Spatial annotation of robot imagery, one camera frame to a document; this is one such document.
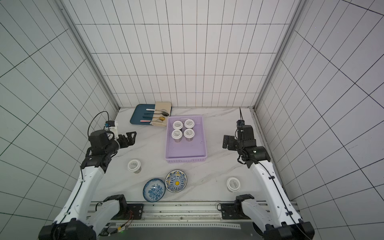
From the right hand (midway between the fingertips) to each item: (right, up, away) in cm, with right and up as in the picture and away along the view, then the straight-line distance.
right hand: (227, 137), depth 78 cm
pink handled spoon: (-55, +8, +32) cm, 64 cm away
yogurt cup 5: (+3, -24, -2) cm, 24 cm away
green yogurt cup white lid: (-29, +6, +23) cm, 37 cm away
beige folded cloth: (-45, +20, +40) cm, 64 cm away
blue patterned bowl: (-40, -29, +1) cm, 49 cm away
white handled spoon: (-44, +17, +40) cm, 62 cm away
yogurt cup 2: (-29, -1, +17) cm, 34 cm away
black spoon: (-42, +15, +37) cm, 58 cm away
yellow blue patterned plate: (-28, -25, +4) cm, 38 cm away
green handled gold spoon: (-44, +11, +35) cm, 57 cm away
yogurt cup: (-21, +7, +23) cm, 32 cm away
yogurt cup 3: (-21, 0, +17) cm, 28 cm away
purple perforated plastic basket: (-24, -12, +20) cm, 33 cm away
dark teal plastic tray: (-61, +14, +39) cm, 73 cm away
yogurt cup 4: (-52, -16, +4) cm, 54 cm away
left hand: (-54, 0, +2) cm, 54 cm away
